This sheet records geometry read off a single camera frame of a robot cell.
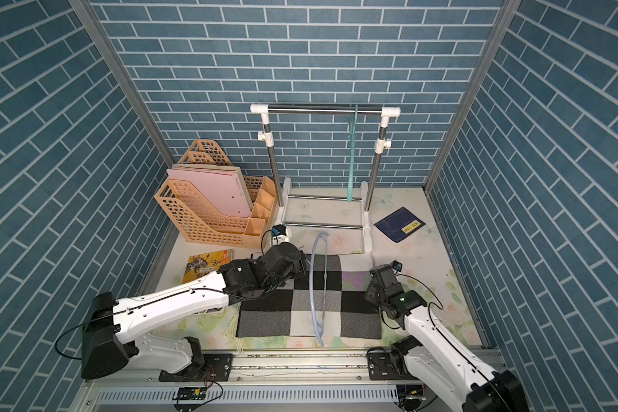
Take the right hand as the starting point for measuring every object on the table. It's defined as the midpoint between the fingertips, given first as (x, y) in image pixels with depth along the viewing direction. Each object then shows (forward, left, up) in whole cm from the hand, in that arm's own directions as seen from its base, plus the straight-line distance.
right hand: (374, 291), depth 86 cm
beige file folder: (+27, +53, +28) cm, 66 cm away
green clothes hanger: (+55, +10, +27) cm, 62 cm away
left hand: (0, +20, +17) cm, 26 cm away
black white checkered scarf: (-4, +15, -1) cm, 16 cm away
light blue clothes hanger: (-6, +21, +10) cm, 24 cm away
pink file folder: (+25, +56, +18) cm, 64 cm away
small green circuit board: (-32, +53, -6) cm, 62 cm away
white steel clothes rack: (+39, +38, +6) cm, 55 cm away
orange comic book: (+5, +64, -2) cm, 64 cm away
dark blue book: (+33, -13, -4) cm, 35 cm away
